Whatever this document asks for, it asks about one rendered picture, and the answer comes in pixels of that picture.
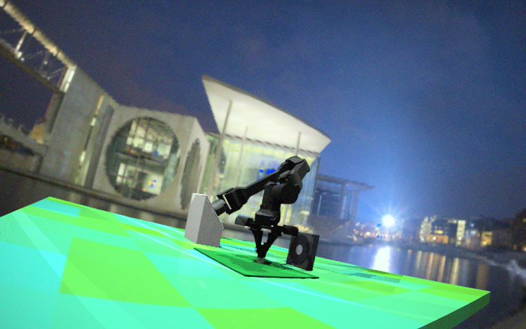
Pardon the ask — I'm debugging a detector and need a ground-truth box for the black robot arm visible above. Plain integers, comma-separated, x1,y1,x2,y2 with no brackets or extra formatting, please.
212,156,310,227

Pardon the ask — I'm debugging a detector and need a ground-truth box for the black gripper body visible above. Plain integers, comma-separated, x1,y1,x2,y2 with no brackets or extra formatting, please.
235,202,299,236

